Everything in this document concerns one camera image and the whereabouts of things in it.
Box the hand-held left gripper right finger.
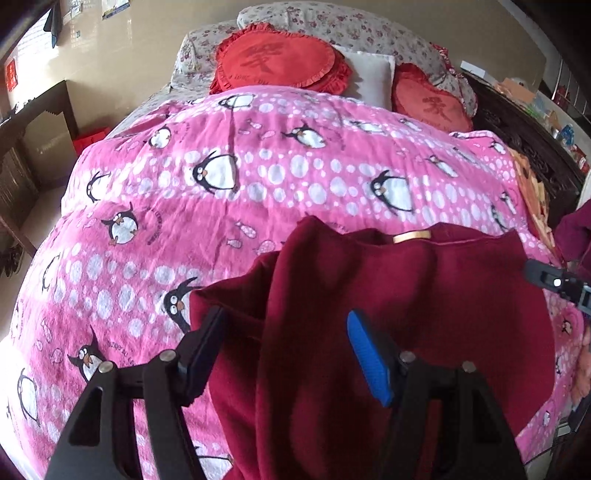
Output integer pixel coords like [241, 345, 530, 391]
[347, 310, 527, 480]

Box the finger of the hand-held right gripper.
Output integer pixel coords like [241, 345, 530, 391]
[525, 259, 591, 317]

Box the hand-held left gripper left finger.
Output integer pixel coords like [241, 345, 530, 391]
[44, 305, 228, 480]

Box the dark red fleece garment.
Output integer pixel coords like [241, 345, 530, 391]
[188, 216, 557, 480]

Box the person's right forearm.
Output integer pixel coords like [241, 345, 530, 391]
[554, 198, 591, 269]

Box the orange cream cartoon blanket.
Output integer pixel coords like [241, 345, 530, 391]
[510, 150, 558, 251]

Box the dark carved wooden headboard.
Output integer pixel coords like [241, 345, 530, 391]
[462, 69, 585, 223]

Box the red heart cushion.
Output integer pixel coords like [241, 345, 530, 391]
[209, 23, 355, 96]
[390, 62, 475, 133]

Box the pink penguin print blanket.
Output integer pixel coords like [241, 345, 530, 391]
[0, 90, 591, 480]

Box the red paper bag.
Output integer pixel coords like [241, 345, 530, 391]
[73, 127, 112, 156]

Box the white pillow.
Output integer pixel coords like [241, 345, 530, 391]
[333, 45, 397, 110]

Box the dark wooden table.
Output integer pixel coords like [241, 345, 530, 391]
[0, 80, 78, 256]

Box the small floral pillow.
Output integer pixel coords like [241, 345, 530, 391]
[170, 25, 242, 92]

